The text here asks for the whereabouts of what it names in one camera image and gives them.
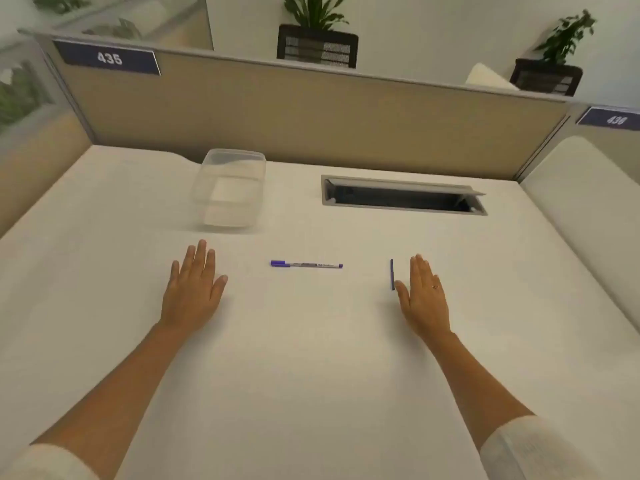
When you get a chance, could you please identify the person's left hand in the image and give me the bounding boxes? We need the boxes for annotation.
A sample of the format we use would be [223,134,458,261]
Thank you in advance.
[159,239,229,339]

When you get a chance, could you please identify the person's right hand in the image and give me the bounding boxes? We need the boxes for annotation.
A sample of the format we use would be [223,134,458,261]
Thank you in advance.
[394,253,453,341]

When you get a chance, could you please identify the clear plastic container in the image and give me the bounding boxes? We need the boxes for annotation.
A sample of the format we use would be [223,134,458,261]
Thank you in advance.
[189,148,267,231]

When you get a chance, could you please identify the white pen with blue cap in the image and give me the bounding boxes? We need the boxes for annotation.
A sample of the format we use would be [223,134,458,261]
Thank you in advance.
[270,260,344,270]

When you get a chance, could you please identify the person's left forearm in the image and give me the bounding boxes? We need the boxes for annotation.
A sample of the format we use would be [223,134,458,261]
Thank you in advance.
[29,319,201,471]

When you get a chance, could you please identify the person's right forearm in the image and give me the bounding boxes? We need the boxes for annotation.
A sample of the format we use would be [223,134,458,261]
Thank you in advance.
[419,330,536,451]

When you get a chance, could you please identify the long beige partition panel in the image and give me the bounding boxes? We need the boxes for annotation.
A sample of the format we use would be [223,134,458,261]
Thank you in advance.
[17,28,579,183]

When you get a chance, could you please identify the beige partition with glass strip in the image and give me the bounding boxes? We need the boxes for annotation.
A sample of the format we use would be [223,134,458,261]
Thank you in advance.
[0,37,96,241]

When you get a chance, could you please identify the white left sleeve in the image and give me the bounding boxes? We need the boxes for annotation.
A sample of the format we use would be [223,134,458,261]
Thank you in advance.
[0,443,101,480]

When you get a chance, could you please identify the short beige partition panel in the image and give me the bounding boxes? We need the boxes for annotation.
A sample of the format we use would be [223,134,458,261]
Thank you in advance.
[519,102,640,188]

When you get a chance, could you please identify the wide blue number sign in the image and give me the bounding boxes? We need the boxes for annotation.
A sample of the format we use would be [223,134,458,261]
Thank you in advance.
[52,39,162,77]

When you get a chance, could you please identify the small blue number sign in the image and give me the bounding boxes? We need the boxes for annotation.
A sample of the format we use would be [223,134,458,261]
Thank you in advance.
[575,106,640,131]

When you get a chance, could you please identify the green plant behind glass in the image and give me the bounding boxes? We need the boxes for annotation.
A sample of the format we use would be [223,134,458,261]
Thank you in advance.
[0,64,53,125]

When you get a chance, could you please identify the grey-framed glass partition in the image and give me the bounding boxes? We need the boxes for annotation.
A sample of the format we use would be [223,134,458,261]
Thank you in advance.
[49,0,215,51]

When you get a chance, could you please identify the small-leaved green plant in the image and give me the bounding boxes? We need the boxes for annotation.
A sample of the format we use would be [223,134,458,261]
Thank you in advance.
[533,8,599,65]

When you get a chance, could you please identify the tall feathery green plant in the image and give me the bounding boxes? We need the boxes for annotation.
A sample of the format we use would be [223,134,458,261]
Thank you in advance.
[32,0,91,15]

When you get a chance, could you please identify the grey desk cable tray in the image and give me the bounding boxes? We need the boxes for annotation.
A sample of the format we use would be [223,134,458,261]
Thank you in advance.
[321,174,488,217]

